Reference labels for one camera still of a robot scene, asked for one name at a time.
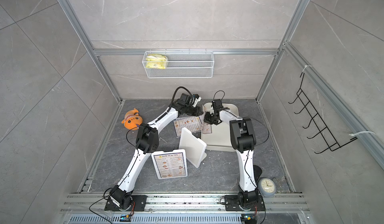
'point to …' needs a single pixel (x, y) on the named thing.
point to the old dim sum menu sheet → (192, 124)
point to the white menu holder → (164, 152)
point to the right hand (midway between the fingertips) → (205, 120)
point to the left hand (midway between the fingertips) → (205, 110)
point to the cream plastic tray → (220, 140)
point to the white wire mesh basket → (184, 64)
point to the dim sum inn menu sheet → (170, 165)
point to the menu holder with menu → (192, 147)
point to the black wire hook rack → (332, 145)
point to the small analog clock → (266, 186)
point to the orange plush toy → (132, 120)
